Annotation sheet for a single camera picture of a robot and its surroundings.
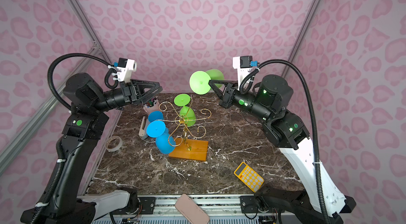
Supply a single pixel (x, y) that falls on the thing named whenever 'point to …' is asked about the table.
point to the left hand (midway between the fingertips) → (159, 90)
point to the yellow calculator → (249, 177)
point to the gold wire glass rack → (183, 124)
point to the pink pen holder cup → (154, 108)
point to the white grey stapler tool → (142, 132)
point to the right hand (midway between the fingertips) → (208, 86)
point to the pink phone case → (191, 211)
